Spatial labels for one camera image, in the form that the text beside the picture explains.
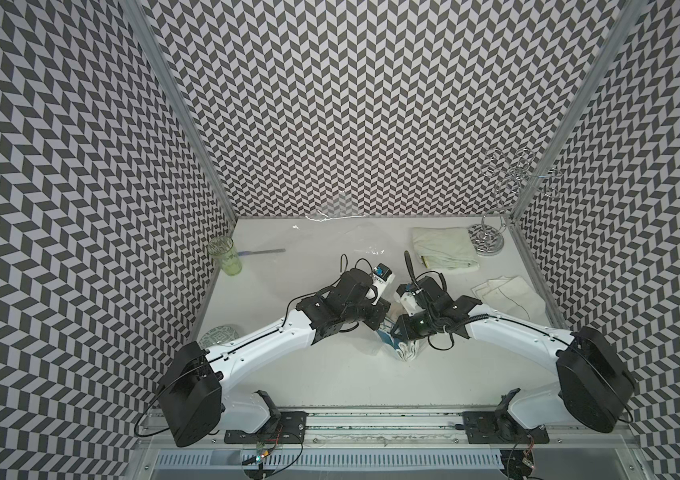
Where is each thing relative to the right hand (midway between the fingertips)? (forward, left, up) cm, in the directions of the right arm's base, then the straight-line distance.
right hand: (396, 338), depth 82 cm
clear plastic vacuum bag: (+36, +24, -3) cm, 44 cm away
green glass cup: (+35, +60, -4) cm, 69 cm away
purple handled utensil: (+29, +43, +3) cm, 52 cm away
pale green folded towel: (+32, -21, -1) cm, 39 cm away
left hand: (+4, +3, +10) cm, 11 cm away
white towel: (+16, -39, -5) cm, 43 cm away
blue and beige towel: (-4, -2, +3) cm, 5 cm away
